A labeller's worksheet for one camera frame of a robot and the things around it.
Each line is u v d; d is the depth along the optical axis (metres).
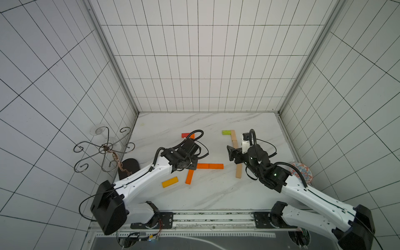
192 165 0.70
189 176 0.87
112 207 0.39
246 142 0.63
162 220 0.73
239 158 0.66
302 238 0.66
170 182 0.85
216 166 0.91
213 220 0.75
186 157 0.59
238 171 0.88
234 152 0.66
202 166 0.90
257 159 0.52
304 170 0.86
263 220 0.71
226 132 1.06
